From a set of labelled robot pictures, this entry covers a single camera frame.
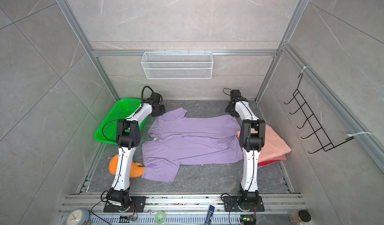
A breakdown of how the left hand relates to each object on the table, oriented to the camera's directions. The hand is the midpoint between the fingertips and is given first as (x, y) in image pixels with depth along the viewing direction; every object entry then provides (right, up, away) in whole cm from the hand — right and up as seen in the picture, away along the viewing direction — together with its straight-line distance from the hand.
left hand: (162, 108), depth 111 cm
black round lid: (+73, -48, -47) cm, 99 cm away
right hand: (+51, -2, -5) cm, 51 cm away
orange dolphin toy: (-7, -34, -30) cm, 46 cm away
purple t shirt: (+11, -21, -14) cm, 28 cm away
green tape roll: (+6, -54, -41) cm, 68 cm away
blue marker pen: (+32, -51, -41) cm, 73 cm away
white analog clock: (-30, -51, -44) cm, 73 cm away
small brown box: (+70, -50, -45) cm, 97 cm away
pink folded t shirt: (+71, -24, -27) cm, 79 cm away
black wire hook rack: (+81, -15, -47) cm, 95 cm away
